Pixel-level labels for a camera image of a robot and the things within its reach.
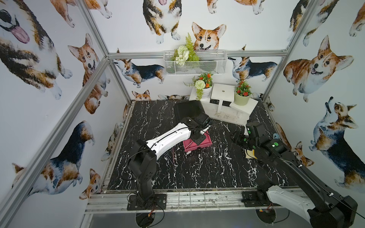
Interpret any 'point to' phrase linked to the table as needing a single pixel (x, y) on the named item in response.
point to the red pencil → (173, 154)
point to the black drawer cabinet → (183, 109)
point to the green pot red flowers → (242, 93)
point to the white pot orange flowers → (203, 85)
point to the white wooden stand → (221, 105)
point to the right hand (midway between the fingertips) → (231, 136)
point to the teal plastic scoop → (275, 136)
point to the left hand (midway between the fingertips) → (198, 133)
